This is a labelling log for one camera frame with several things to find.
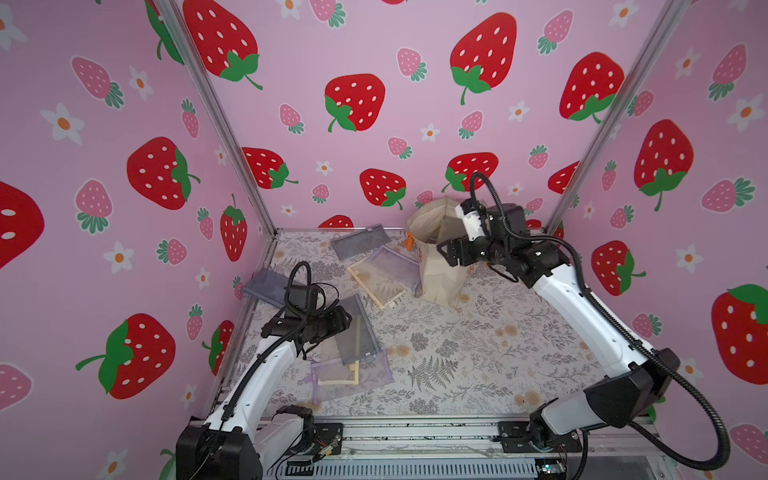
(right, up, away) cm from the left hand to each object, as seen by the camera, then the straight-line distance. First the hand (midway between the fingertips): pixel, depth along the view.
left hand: (346, 320), depth 83 cm
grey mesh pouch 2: (0, +24, +35) cm, 42 cm away
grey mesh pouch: (+3, -8, +7) cm, 11 cm away
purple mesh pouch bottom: (+8, -16, +2) cm, 18 cm away
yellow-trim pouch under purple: (+9, +8, +21) cm, 24 cm away
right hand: (+27, +21, -9) cm, 35 cm away
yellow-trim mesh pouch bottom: (-4, -15, +1) cm, 16 cm away
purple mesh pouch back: (+15, +14, +29) cm, 35 cm away
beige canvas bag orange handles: (+27, +30, +19) cm, 45 cm away
